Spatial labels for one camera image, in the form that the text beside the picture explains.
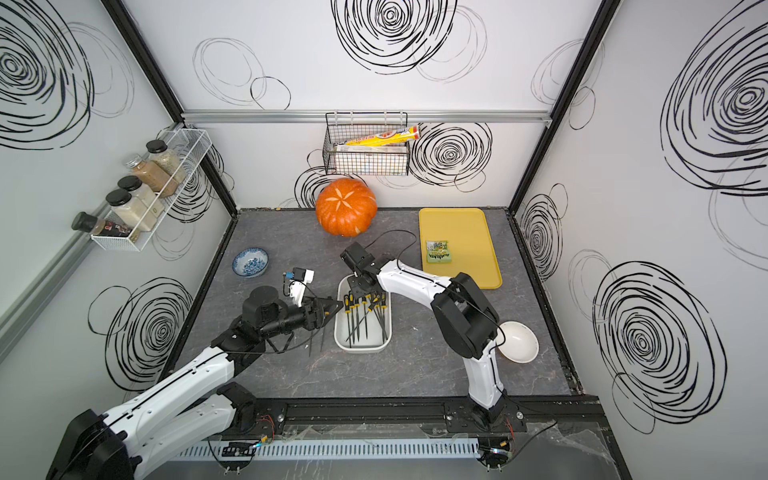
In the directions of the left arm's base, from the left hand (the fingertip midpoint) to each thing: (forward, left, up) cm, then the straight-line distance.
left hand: (337, 305), depth 75 cm
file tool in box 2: (+10, -5, -17) cm, 20 cm away
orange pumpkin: (+39, +3, -4) cm, 40 cm away
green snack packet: (+31, -30, -17) cm, 46 cm away
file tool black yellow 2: (+8, -2, -17) cm, 19 cm away
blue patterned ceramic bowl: (+23, +35, -16) cm, 45 cm away
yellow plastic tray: (+36, -39, -16) cm, 55 cm away
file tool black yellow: (-3, +10, -18) cm, 21 cm away
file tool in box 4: (+8, -10, -15) cm, 20 cm away
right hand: (+13, -5, -11) cm, 18 cm away
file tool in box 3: (+5, -8, -12) cm, 15 cm away
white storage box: (+3, -6, -16) cm, 18 cm away
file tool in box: (+6, -2, -17) cm, 18 cm away
